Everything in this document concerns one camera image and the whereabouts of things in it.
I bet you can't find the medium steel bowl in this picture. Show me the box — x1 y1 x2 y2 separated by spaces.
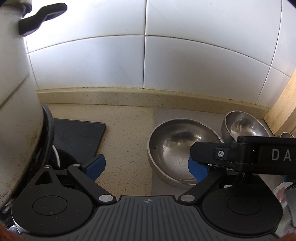
221 111 270 142

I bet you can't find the large aluminium pot with lid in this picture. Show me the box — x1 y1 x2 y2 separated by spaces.
0 0 67 210

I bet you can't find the large pink floral white plate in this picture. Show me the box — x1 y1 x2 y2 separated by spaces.
272 183 296 234

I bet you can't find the large steel bowl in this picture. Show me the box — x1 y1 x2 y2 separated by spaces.
147 119 225 185

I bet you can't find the wooden knife block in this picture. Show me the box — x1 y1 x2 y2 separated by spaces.
264 70 296 138

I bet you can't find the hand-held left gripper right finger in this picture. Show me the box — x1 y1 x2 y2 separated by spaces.
178 157 266 205

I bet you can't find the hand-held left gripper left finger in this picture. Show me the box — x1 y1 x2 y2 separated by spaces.
35 154 117 205

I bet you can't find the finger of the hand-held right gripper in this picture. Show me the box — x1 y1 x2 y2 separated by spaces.
190 141 255 168

